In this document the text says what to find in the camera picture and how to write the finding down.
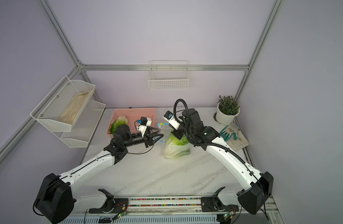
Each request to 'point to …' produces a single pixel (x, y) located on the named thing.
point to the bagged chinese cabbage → (175, 148)
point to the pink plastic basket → (133, 115)
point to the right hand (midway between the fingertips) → (173, 125)
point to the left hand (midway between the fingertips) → (160, 134)
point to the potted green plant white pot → (227, 109)
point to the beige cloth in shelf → (69, 114)
